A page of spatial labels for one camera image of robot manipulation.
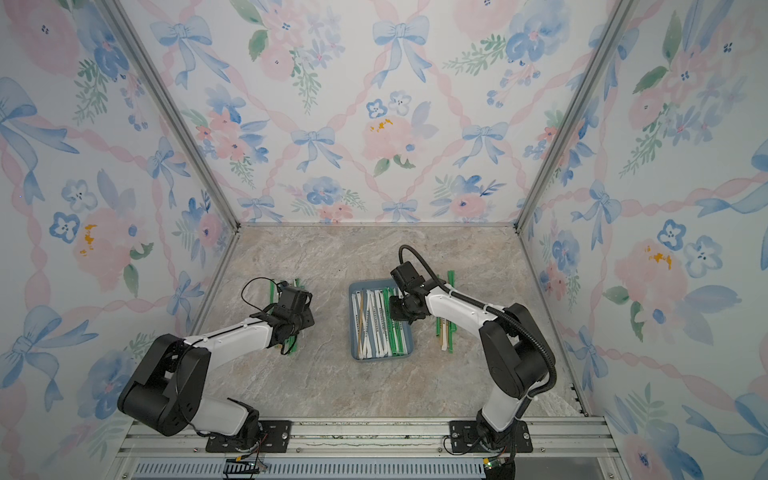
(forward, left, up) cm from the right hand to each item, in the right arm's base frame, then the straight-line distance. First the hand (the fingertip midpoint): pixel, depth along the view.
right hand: (397, 311), depth 91 cm
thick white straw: (-8, +9, -4) cm, 13 cm away
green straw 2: (+9, +42, -4) cm, 43 cm away
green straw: (-3, +1, -4) cm, 5 cm away
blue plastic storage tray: (-6, +7, -4) cm, 10 cm away
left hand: (+1, +28, -2) cm, 28 cm away
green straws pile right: (-3, -15, -5) cm, 16 cm away
